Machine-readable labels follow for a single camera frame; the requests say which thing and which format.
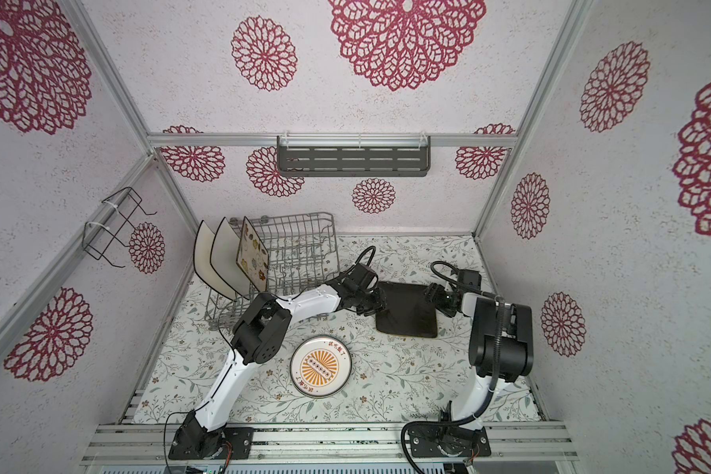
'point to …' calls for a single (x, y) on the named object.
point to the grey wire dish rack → (301, 250)
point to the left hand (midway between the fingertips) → (389, 310)
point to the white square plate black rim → (201, 260)
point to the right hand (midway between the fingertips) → (431, 293)
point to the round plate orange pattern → (320, 365)
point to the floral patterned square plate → (253, 257)
